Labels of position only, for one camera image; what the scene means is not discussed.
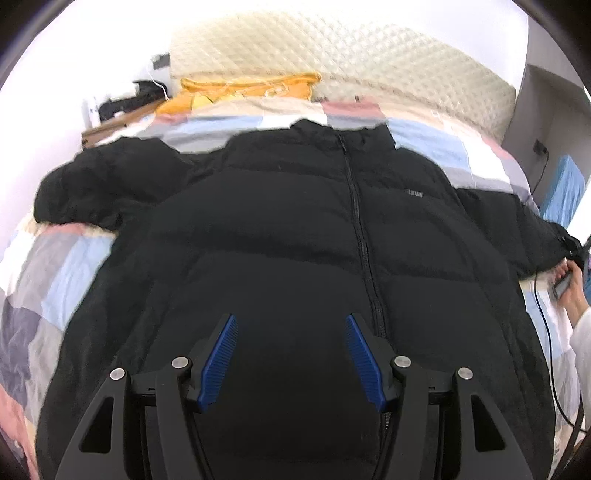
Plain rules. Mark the wooden nightstand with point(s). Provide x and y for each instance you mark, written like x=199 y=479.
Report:
x=93 y=135

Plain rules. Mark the cream quilted headboard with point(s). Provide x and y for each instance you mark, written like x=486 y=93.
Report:
x=353 y=60

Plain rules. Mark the black puffer jacket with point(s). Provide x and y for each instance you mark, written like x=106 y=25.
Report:
x=291 y=231

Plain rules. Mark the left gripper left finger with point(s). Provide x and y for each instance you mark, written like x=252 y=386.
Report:
x=111 y=442

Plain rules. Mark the white sleeve forearm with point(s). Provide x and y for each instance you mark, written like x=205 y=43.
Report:
x=580 y=342

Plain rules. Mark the grey wall socket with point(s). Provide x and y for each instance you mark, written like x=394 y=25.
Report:
x=161 y=61

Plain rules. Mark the patchwork plaid bed quilt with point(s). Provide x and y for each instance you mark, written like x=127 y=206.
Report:
x=46 y=270

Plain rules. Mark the blue folded mattress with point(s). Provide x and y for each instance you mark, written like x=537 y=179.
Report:
x=565 y=193

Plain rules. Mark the black wall socket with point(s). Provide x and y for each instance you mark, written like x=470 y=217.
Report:
x=539 y=148

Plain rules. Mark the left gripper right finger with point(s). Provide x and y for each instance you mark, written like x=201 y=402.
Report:
x=443 y=425

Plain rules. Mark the yellow pillow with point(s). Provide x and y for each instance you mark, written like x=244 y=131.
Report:
x=198 y=93

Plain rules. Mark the black bag on nightstand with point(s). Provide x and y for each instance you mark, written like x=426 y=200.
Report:
x=146 y=91

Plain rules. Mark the right hand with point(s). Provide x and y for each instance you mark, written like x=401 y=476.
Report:
x=572 y=299

